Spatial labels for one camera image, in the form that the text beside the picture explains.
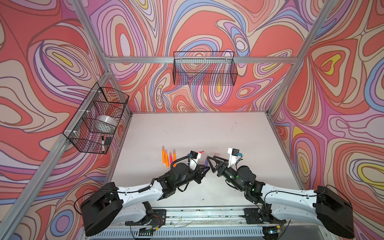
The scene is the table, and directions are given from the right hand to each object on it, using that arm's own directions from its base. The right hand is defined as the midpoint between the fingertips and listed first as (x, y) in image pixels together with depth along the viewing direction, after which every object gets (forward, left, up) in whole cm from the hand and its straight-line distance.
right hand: (210, 161), depth 74 cm
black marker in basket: (+7, +52, +8) cm, 54 cm away
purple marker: (-1, +2, 0) cm, 2 cm away
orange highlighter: (+14, +28, -17) cm, 35 cm away
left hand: (-3, 0, -3) cm, 4 cm away
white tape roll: (+16, +51, +15) cm, 55 cm away
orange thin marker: (+14, +21, -17) cm, 30 cm away
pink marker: (+13, +3, -14) cm, 20 cm away
